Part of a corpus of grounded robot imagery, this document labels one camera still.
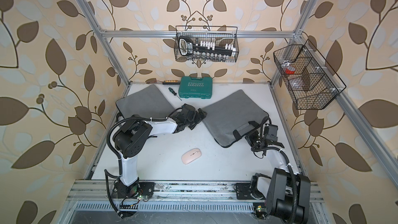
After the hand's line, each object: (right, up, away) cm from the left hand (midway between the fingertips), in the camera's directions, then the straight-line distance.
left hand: (202, 115), depth 95 cm
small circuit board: (+27, -41, -26) cm, 56 cm away
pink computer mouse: (-6, -21, -11) cm, 25 cm away
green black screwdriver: (-21, +14, +19) cm, 31 cm away
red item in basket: (+46, +25, -15) cm, 55 cm away
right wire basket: (+53, +18, -22) cm, 60 cm away
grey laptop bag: (-39, +8, +13) cm, 41 cm away
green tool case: (-9, +18, +17) cm, 26 cm away
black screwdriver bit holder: (-25, +23, +24) cm, 42 cm away
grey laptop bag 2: (+19, -1, +3) cm, 19 cm away
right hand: (+25, -12, -7) cm, 28 cm away
